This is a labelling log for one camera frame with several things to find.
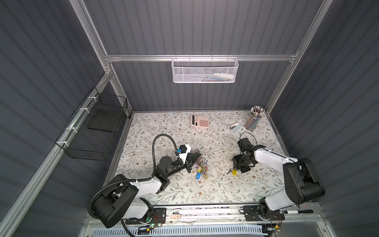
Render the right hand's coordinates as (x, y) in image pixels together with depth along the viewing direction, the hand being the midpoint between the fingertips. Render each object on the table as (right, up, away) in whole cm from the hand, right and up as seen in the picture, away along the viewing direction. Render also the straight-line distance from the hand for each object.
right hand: (233, 166), depth 90 cm
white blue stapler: (+6, +24, +18) cm, 30 cm away
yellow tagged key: (0, -3, -2) cm, 4 cm away
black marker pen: (+29, -18, -16) cm, 38 cm away
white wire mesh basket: (-15, +72, +33) cm, 81 cm away
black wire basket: (-77, +21, -18) cm, 82 cm away
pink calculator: (-19, +29, +22) cm, 41 cm away
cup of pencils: (+17, +34, +6) cm, 38 cm away
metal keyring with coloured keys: (-19, -1, -3) cm, 19 cm away
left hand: (-21, +10, -14) cm, 27 cm away
